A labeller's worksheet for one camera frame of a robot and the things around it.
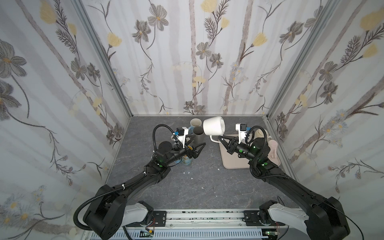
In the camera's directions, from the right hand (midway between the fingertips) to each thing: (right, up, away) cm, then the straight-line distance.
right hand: (219, 135), depth 69 cm
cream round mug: (+32, 0, +29) cm, 43 cm away
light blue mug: (-12, +8, +34) cm, 37 cm away
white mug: (-2, +4, -1) cm, 5 cm away
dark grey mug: (-9, -1, +27) cm, 28 cm away
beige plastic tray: (+14, -18, +26) cm, 35 cm away
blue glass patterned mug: (-17, -17, +21) cm, 32 cm away
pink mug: (+38, -12, +24) cm, 47 cm away
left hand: (-10, -1, +3) cm, 10 cm away
